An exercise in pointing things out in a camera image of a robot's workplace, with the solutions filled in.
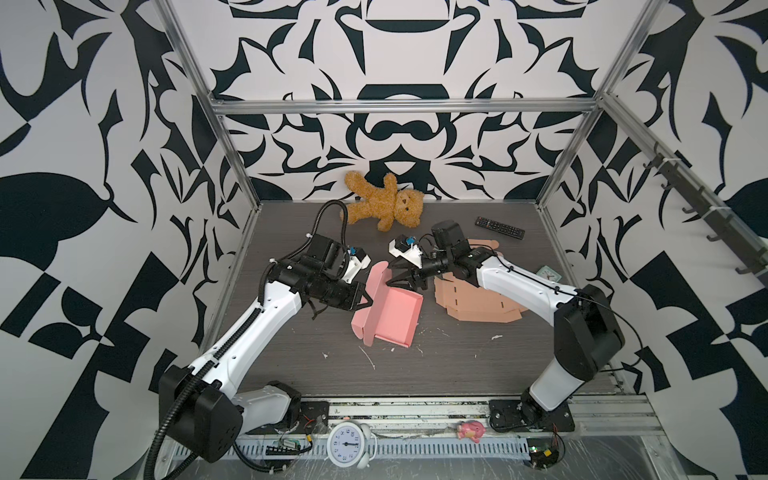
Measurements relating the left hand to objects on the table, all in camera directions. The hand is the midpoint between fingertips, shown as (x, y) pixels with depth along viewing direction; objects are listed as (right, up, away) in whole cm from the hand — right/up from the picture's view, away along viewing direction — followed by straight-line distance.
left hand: (371, 298), depth 74 cm
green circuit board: (+41, -36, -3) cm, 54 cm away
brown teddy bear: (+4, +26, +37) cm, 46 cm away
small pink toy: (+23, -29, -4) cm, 38 cm away
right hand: (+5, +6, +5) cm, 9 cm away
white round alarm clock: (-4, -32, -5) cm, 33 cm away
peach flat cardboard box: (+28, -5, +19) cm, 34 cm away
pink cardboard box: (+6, -7, +15) cm, 18 cm away
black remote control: (+45, +18, +37) cm, 61 cm away
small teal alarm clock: (+57, +3, +25) cm, 62 cm away
